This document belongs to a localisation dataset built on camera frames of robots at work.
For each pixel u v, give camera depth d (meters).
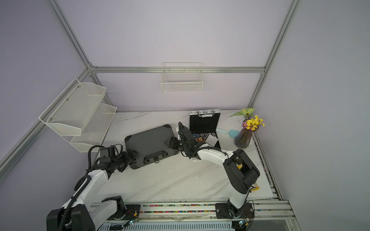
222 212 0.73
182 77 0.95
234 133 1.08
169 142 0.77
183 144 0.68
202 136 1.01
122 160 0.74
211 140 0.99
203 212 0.75
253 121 0.82
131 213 0.72
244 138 0.91
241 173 0.46
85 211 0.42
